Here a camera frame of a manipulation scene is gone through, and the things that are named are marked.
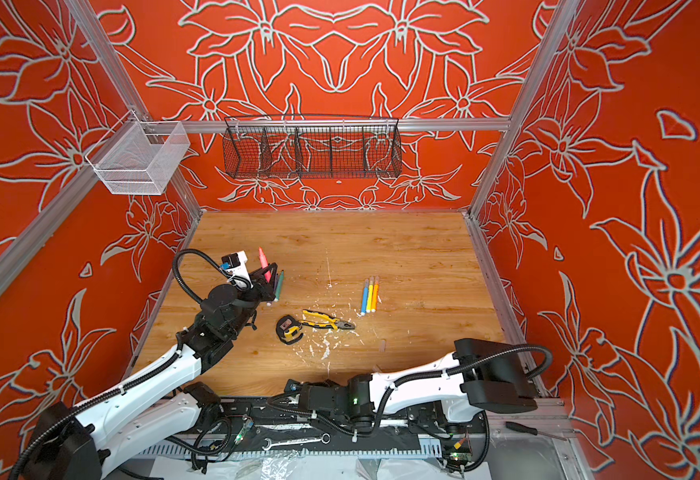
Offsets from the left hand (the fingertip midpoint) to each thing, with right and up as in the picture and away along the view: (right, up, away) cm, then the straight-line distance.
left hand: (273, 263), depth 76 cm
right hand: (+10, -37, -4) cm, 38 cm away
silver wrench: (+14, -41, -6) cm, 44 cm away
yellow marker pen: (+27, -13, +19) cm, 35 cm away
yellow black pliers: (+15, -19, +12) cm, 27 cm away
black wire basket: (+7, +38, +24) cm, 45 cm away
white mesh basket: (-47, +32, +16) cm, 59 cm away
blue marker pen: (+25, -12, +19) cm, 34 cm away
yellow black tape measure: (+2, -20, +10) cm, 22 cm away
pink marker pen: (-2, +1, -2) cm, 3 cm away
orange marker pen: (+29, -13, +19) cm, 36 cm away
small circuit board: (+45, -44, -7) cm, 64 cm away
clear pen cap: (+30, -25, +8) cm, 39 cm away
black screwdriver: (+64, -40, -6) cm, 76 cm away
